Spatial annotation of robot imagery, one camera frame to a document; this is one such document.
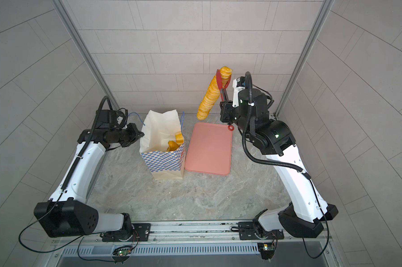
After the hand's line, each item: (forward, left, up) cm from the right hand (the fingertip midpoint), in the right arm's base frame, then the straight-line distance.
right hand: (221, 102), depth 59 cm
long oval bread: (+7, +25, -35) cm, 44 cm away
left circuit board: (-38, +41, -41) cm, 70 cm away
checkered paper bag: (+18, +34, -33) cm, 51 cm away
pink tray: (+12, +5, -49) cm, 51 cm away
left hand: (+6, +34, -20) cm, 40 cm away
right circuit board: (-40, -16, -47) cm, 64 cm away
